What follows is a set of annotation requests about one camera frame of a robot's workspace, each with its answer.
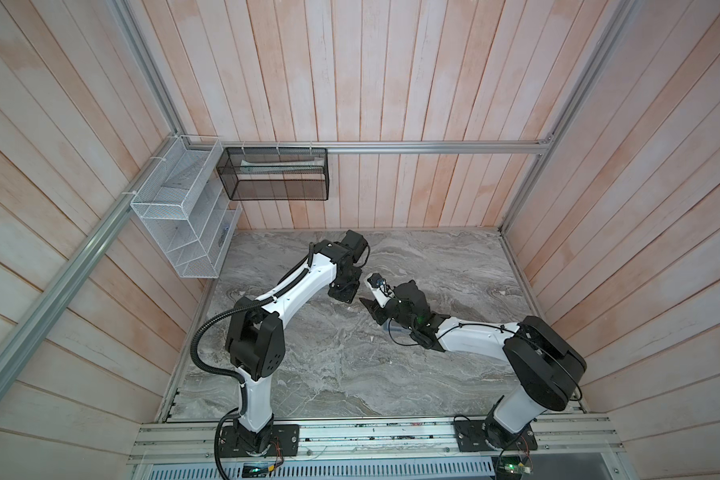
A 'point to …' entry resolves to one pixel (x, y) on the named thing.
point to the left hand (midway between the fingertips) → (359, 292)
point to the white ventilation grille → (449, 470)
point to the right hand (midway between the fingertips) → (366, 292)
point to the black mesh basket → (275, 173)
